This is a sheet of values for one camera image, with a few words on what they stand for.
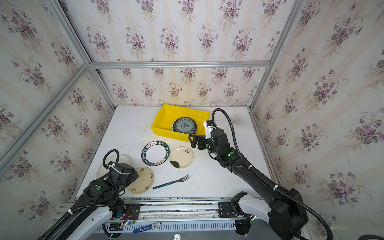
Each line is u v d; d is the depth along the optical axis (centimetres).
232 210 66
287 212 39
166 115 114
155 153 94
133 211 73
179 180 83
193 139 70
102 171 86
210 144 66
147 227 68
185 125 104
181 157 91
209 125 68
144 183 86
